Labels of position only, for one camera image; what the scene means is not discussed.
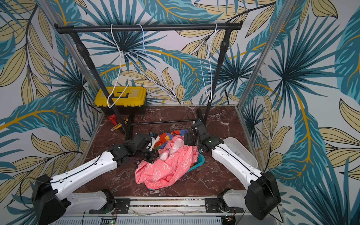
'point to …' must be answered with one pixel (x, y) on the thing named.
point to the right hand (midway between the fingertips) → (190, 137)
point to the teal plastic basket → (201, 161)
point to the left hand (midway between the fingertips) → (158, 157)
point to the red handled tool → (113, 117)
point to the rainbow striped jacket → (163, 138)
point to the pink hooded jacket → (173, 161)
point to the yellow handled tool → (116, 127)
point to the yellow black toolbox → (129, 100)
